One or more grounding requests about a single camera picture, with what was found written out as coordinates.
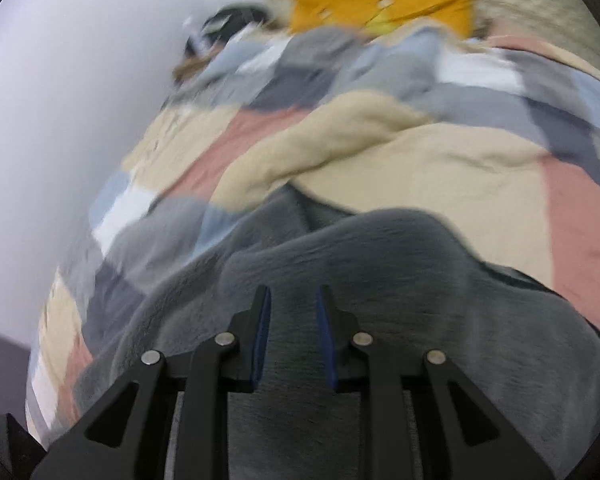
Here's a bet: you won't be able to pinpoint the grey fleece sweater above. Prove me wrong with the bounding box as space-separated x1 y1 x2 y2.
74 186 600 479

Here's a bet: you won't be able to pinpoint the multicolour patchwork blanket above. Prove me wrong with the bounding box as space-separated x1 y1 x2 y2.
24 21 600 441

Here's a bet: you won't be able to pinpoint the black items on nightstand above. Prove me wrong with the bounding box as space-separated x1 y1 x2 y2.
172 0 279 84

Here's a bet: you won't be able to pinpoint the yellow pillow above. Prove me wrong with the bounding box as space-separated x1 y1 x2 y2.
279 0 481 39

